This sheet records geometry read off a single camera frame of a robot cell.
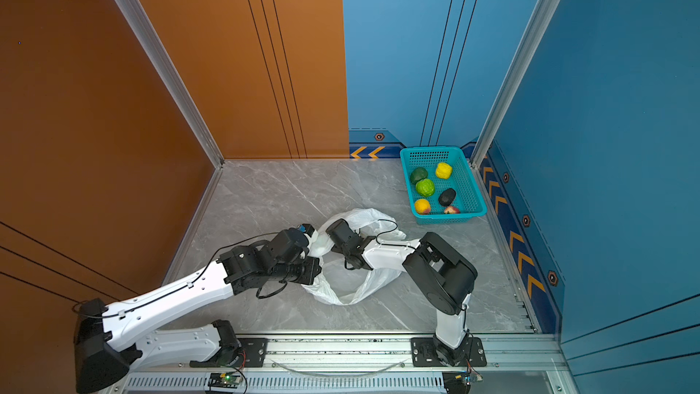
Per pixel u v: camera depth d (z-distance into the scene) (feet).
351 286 2.77
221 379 2.33
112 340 1.30
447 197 3.36
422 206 3.20
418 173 3.57
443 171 3.65
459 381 2.30
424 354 2.38
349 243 2.33
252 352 2.42
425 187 3.39
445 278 1.56
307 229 2.25
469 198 3.27
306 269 2.11
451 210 3.25
